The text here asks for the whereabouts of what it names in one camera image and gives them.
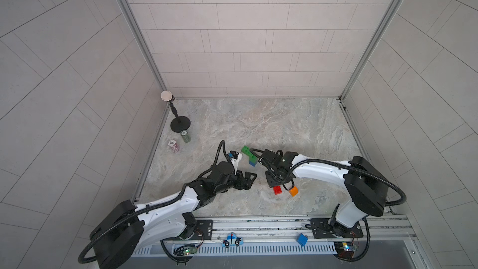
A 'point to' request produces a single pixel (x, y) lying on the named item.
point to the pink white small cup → (173, 146)
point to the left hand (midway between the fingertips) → (252, 175)
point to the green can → (186, 136)
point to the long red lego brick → (277, 190)
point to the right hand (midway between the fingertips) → (271, 183)
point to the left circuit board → (187, 250)
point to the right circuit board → (345, 249)
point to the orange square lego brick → (294, 191)
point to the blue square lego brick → (253, 164)
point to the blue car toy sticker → (232, 240)
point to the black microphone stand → (180, 124)
